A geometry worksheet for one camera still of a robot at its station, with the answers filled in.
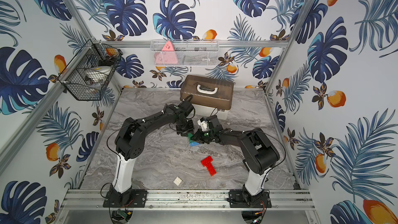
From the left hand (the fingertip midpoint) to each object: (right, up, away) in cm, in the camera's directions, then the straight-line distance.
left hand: (193, 131), depth 92 cm
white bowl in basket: (-49, +32, -12) cm, 59 cm away
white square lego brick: (-7, -23, -14) cm, 27 cm away
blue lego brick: (0, -7, 0) cm, 7 cm away
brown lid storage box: (+9, +20, -2) cm, 23 cm away
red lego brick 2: (+10, -18, -10) cm, 23 cm away
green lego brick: (-2, -1, -4) cm, 5 cm away
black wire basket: (-58, +29, -15) cm, 67 cm away
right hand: (-1, -4, -1) cm, 4 cm away
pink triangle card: (-16, +44, -2) cm, 47 cm away
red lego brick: (+8, -15, -6) cm, 18 cm away
